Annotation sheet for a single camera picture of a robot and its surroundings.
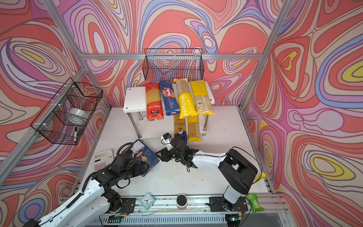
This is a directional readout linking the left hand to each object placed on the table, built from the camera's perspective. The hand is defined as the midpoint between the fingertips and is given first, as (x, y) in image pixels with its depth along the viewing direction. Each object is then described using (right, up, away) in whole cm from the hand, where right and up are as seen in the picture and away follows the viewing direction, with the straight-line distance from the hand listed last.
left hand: (145, 169), depth 80 cm
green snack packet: (+60, -14, -5) cm, 62 cm away
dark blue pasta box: (-3, +9, +6) cm, 11 cm away
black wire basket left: (-41, +29, -7) cm, 51 cm away
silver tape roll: (-33, +33, -7) cm, 47 cm away
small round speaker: (+21, -13, -10) cm, 26 cm away
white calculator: (-30, +3, +8) cm, 31 cm away
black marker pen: (-34, +20, -9) cm, 40 cm away
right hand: (+8, +7, +2) cm, 11 cm away
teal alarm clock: (+3, -14, -7) cm, 16 cm away
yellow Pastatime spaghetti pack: (+29, +22, +15) cm, 40 cm away
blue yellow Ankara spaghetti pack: (+20, +23, +15) cm, 34 cm away
